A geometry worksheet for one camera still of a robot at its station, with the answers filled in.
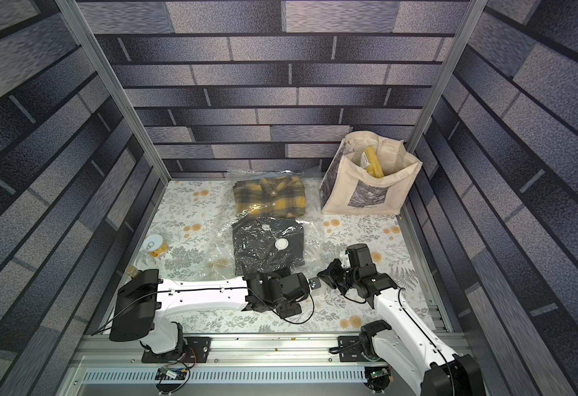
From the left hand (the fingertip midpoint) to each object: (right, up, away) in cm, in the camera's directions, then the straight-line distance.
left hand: (294, 289), depth 77 cm
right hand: (+7, +5, +4) cm, 9 cm away
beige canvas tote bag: (+26, +38, +8) cm, 47 cm away
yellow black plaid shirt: (-6, +30, +29) cm, 42 cm away
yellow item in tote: (+32, +42, +17) cm, 55 cm away
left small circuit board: (-37, -22, -6) cm, 44 cm away
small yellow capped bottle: (-51, +6, -2) cm, 52 cm away
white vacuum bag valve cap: (-5, +12, +18) cm, 22 cm away
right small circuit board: (+26, -24, -4) cm, 35 cm away
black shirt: (-12, +11, +17) cm, 24 cm away
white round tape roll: (-54, +12, +15) cm, 57 cm away
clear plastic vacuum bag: (-31, +6, +17) cm, 36 cm away
